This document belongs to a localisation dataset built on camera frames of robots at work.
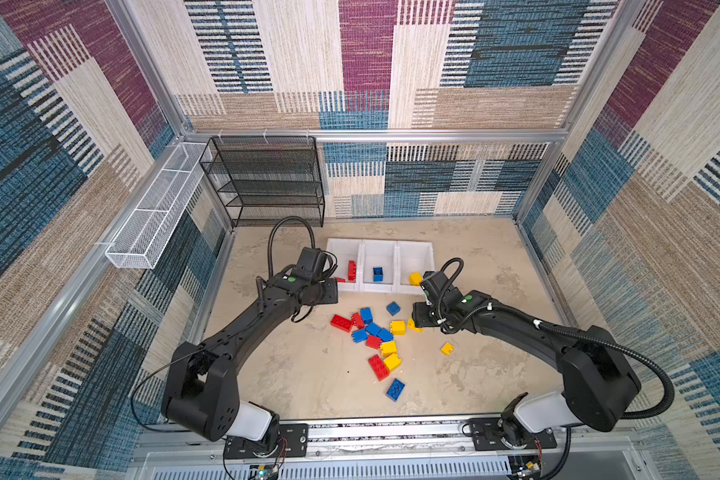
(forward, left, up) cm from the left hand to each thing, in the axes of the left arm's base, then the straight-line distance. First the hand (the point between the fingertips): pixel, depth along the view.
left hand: (330, 287), depth 86 cm
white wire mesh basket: (+15, +58, +4) cm, 60 cm away
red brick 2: (-5, -7, -10) cm, 14 cm away
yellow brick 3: (-14, -16, -12) cm, 24 cm away
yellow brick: (-10, -22, -3) cm, 25 cm away
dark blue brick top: (+10, -14, -8) cm, 19 cm away
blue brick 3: (-7, -12, -12) cm, 19 cm away
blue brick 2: (-3, -10, -11) cm, 15 cm away
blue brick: (0, -19, -12) cm, 22 cm away
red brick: (-11, -12, -12) cm, 20 cm away
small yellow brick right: (-14, -33, -12) cm, 38 cm away
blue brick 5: (-9, -16, -13) cm, 22 cm away
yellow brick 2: (-8, -19, -11) cm, 23 cm away
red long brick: (-6, -3, -11) cm, 13 cm away
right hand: (-7, -26, -7) cm, 28 cm away
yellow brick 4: (-18, -17, -10) cm, 27 cm away
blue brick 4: (-9, -8, -13) cm, 18 cm away
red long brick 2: (-19, -13, -11) cm, 25 cm away
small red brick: (+11, -2, -12) cm, 16 cm away
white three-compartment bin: (+16, -13, -12) cm, 24 cm away
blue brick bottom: (-24, -17, -13) cm, 33 cm away
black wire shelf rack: (+42, +24, +6) cm, 49 cm away
